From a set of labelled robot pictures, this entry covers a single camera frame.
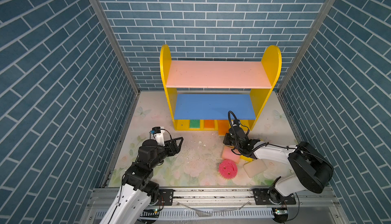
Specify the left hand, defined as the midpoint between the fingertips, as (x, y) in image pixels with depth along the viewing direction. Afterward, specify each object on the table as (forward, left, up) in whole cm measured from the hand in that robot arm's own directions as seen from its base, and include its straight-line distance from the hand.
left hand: (180, 140), depth 74 cm
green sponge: (+19, -7, -15) cm, 25 cm away
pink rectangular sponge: (-1, -26, -15) cm, 30 cm away
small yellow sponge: (-11, -31, +3) cm, 33 cm away
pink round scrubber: (-10, -25, -14) cm, 30 cm away
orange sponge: (+20, -16, -17) cm, 31 cm away
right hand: (+10, -24, -12) cm, 29 cm away
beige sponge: (-8, -40, -17) cm, 45 cm away
